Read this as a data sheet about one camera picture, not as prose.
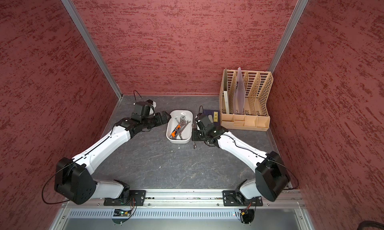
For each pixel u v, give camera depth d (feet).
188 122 3.39
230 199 2.42
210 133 2.03
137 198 2.44
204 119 2.07
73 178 1.31
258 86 3.22
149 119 2.27
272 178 1.36
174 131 3.19
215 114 3.51
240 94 3.33
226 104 3.00
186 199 2.48
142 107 2.03
